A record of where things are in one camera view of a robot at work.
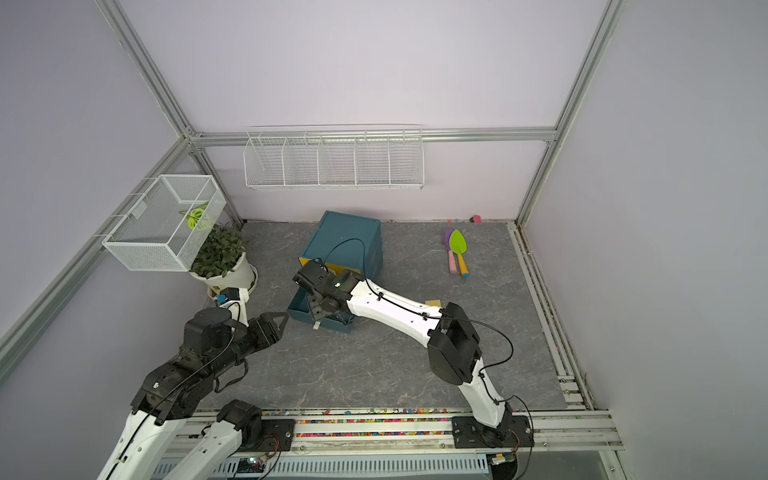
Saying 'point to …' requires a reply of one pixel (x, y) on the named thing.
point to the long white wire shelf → (334, 159)
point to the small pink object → (476, 218)
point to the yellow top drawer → (304, 261)
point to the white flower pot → (242, 276)
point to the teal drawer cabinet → (344, 242)
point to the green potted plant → (224, 244)
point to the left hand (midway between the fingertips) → (281, 321)
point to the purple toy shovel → (451, 258)
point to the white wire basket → (160, 232)
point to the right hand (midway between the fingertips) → (323, 301)
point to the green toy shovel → (458, 245)
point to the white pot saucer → (214, 288)
